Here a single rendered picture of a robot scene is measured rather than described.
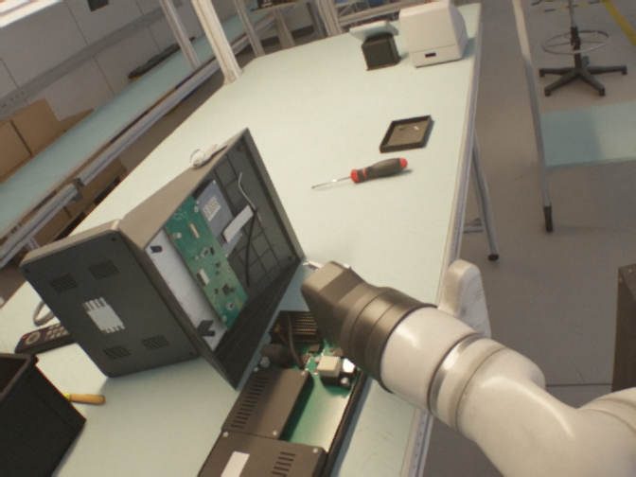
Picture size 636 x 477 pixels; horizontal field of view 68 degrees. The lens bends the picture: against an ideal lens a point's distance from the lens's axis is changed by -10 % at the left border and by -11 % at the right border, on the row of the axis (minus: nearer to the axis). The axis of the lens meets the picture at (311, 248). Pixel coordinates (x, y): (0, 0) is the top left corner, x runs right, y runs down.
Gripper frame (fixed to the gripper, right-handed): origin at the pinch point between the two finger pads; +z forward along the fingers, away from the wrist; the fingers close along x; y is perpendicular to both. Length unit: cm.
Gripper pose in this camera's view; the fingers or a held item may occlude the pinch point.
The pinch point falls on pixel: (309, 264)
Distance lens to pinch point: 55.4
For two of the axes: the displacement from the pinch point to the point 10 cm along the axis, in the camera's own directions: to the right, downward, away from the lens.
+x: 3.4, 7.7, 5.3
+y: -7.5, 5.7, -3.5
